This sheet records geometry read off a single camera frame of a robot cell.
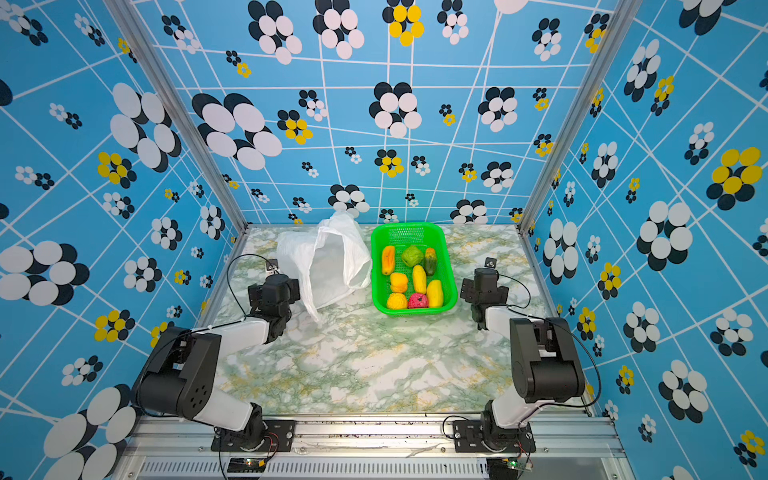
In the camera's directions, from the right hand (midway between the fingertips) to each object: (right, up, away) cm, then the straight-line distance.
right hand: (487, 285), depth 96 cm
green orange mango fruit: (-18, +8, +8) cm, 21 cm away
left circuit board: (-67, -41, -24) cm, 82 cm away
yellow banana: (-22, +2, +3) cm, 22 cm away
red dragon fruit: (-23, -4, -4) cm, 24 cm away
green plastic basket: (-27, +17, +22) cm, 39 cm away
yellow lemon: (-30, -4, -4) cm, 30 cm away
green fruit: (-24, +10, +6) cm, 27 cm away
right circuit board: (-4, -40, -27) cm, 48 cm away
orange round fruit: (-29, +1, +2) cm, 29 cm away
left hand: (-68, +2, -4) cm, 68 cm away
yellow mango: (-17, -2, -2) cm, 18 cm away
